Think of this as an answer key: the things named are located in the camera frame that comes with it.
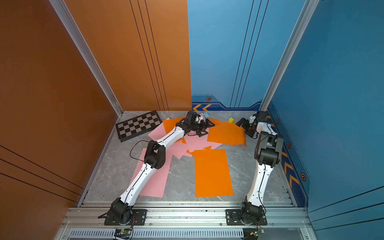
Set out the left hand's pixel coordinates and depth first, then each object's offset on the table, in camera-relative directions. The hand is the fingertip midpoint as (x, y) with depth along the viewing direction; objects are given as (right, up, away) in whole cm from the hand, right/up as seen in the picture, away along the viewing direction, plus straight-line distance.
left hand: (213, 126), depth 103 cm
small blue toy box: (-4, +9, +13) cm, 16 cm away
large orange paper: (-2, -29, -12) cm, 31 cm away
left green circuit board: (-47, -51, -32) cm, 77 cm away
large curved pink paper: (-34, -33, -21) cm, 52 cm away
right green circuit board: (+17, -50, -34) cm, 62 cm away
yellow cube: (+15, +5, +10) cm, 19 cm away
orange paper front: (-32, +1, +9) cm, 33 cm away
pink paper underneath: (-39, -4, +3) cm, 39 cm away
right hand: (+21, 0, +4) cm, 21 cm away
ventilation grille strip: (-30, -50, -34) cm, 67 cm away
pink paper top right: (-14, -11, -2) cm, 18 cm away
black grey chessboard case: (-60, -1, +2) cm, 60 cm away
